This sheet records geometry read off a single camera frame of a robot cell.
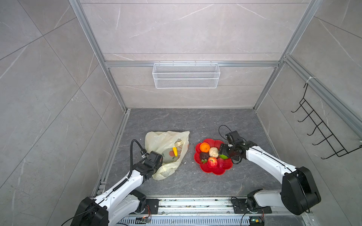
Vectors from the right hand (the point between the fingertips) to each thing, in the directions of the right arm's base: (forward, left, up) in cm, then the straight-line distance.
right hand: (223, 150), depth 89 cm
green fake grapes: (-6, +12, -2) cm, 14 cm away
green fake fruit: (-4, +1, 0) cm, 4 cm away
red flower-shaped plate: (-9, +13, -4) cm, 16 cm away
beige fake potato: (-1, +6, 0) cm, 6 cm away
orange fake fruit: (+3, +12, 0) cm, 12 cm away
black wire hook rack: (-15, -41, +27) cm, 51 cm away
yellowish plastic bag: (+1, +32, +7) cm, 33 cm away
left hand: (-6, +42, -1) cm, 42 cm away
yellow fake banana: (+2, +31, -3) cm, 31 cm away
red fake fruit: (-8, +8, 0) cm, 11 cm away
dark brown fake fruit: (-3, +12, -1) cm, 13 cm away
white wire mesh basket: (+48, +22, +24) cm, 59 cm away
